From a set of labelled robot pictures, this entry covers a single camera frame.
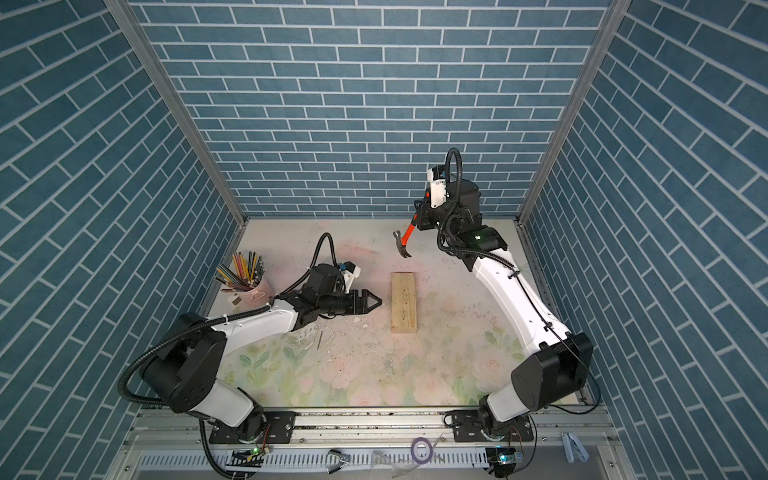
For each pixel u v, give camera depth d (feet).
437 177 2.07
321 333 2.98
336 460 2.29
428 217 2.19
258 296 2.93
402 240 2.89
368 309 2.54
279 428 2.44
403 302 3.07
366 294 2.57
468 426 2.42
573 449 2.29
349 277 2.69
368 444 2.37
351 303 2.52
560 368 1.31
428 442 2.37
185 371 1.45
